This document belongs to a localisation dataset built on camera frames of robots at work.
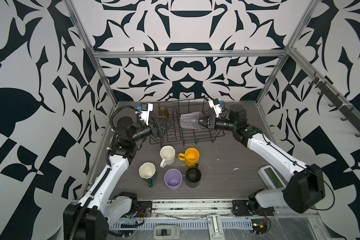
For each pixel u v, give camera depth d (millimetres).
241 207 743
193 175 837
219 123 668
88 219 380
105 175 463
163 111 1047
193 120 731
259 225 712
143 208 734
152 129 605
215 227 685
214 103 696
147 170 787
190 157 909
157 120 649
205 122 698
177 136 968
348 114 575
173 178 817
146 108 607
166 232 661
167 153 873
